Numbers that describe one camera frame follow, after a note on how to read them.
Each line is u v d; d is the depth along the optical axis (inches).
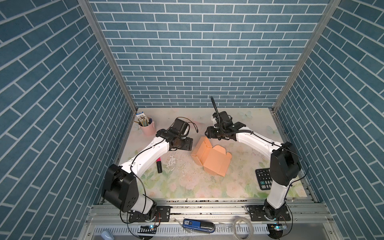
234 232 26.0
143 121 36.0
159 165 35.2
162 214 29.0
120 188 16.4
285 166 19.1
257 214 29.0
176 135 23.5
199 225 26.3
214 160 37.1
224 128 27.3
